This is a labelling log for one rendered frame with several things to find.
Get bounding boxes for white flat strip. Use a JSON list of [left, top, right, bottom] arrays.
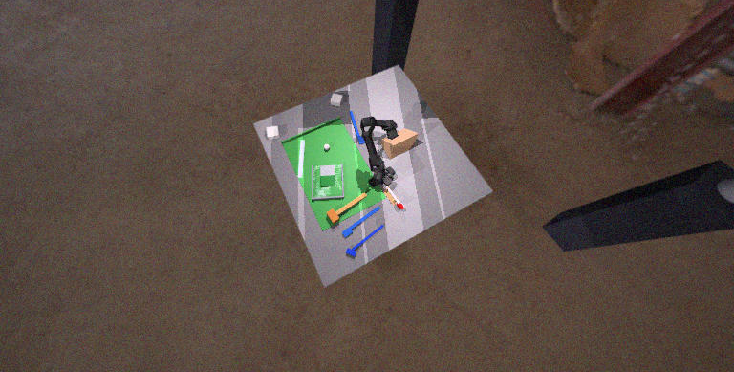
[[298, 140, 305, 178]]

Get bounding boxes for green putting mat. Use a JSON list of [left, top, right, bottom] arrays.
[[283, 120, 386, 230]]

